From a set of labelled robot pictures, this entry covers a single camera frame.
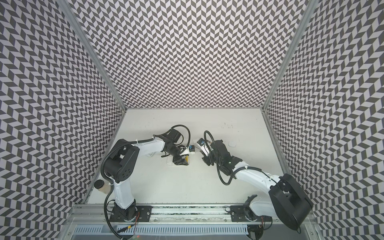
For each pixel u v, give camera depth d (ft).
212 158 2.33
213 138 2.03
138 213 2.33
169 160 2.89
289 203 1.35
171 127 2.64
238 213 2.38
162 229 2.27
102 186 2.37
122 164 1.64
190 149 2.64
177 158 2.71
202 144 2.33
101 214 2.42
